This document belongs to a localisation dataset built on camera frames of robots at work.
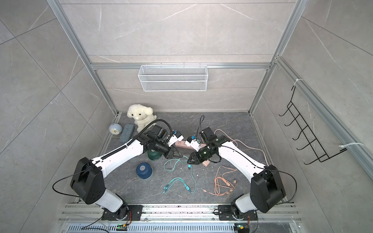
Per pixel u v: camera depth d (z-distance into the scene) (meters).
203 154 0.68
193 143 0.73
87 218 0.73
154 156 0.85
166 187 0.81
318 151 0.61
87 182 0.43
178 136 0.73
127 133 1.04
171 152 0.69
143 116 0.97
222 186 0.82
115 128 1.00
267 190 0.41
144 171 0.78
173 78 1.01
